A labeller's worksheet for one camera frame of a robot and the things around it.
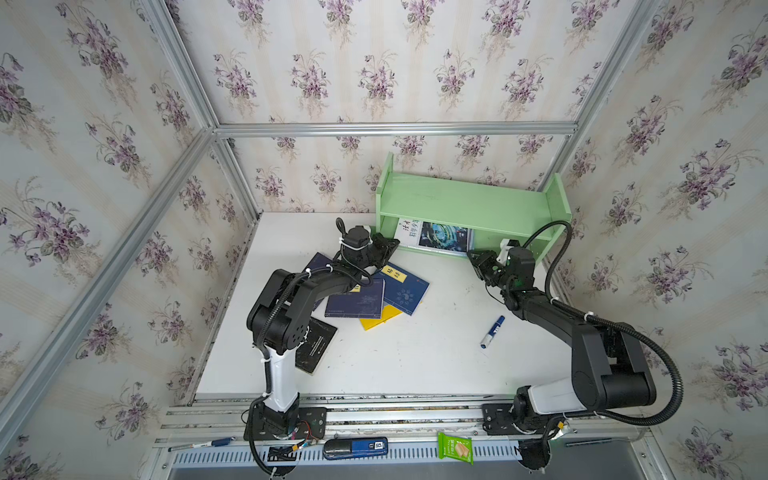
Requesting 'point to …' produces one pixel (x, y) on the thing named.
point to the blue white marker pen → (495, 328)
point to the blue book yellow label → (402, 289)
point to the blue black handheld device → (354, 447)
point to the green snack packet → (455, 447)
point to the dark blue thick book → (368, 303)
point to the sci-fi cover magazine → (434, 236)
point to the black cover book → (308, 355)
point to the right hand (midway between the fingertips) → (465, 254)
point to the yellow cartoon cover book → (389, 312)
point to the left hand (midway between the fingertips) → (402, 236)
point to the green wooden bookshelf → (535, 218)
